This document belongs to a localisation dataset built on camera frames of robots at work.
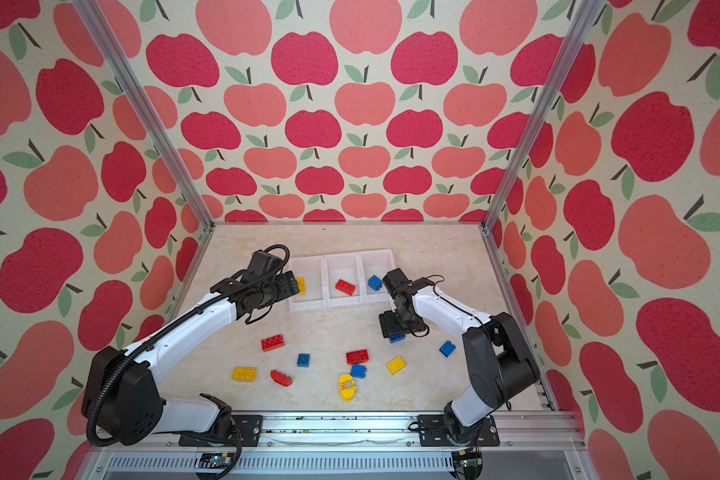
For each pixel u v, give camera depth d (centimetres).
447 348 88
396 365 84
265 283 62
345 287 101
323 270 98
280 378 82
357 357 86
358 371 84
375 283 101
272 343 86
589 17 69
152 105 88
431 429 74
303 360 84
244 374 83
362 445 73
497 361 45
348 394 78
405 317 75
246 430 75
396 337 90
